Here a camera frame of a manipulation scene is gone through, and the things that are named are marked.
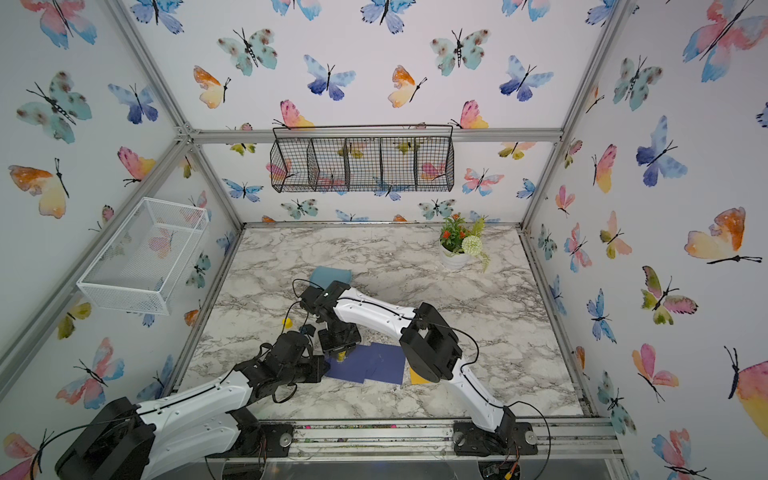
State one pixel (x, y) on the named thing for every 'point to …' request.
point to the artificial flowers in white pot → (459, 240)
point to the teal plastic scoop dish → (325, 275)
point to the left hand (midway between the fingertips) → (334, 365)
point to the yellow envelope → (416, 378)
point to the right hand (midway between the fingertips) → (337, 354)
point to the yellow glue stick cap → (288, 323)
